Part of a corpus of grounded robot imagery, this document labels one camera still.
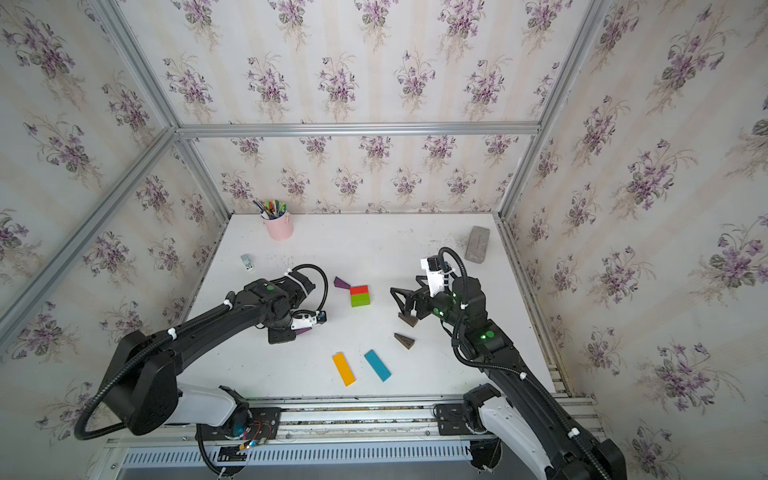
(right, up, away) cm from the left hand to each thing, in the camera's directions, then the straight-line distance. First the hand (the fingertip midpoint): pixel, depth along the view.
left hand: (283, 326), depth 83 cm
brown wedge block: (+35, -5, +2) cm, 35 cm away
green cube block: (+21, +5, +13) cm, 25 cm away
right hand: (+36, +13, -9) cm, 39 cm away
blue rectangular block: (+27, -11, -1) cm, 29 cm away
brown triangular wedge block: (+37, 0, +7) cm, 38 cm away
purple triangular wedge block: (+14, +10, +15) cm, 23 cm away
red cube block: (+20, +8, +13) cm, 25 cm away
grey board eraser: (+63, +23, +25) cm, 71 cm away
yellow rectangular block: (+17, -12, -1) cm, 21 cm away
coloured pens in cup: (-13, +36, +23) cm, 45 cm away
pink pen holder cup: (-10, +29, +26) cm, 41 cm away
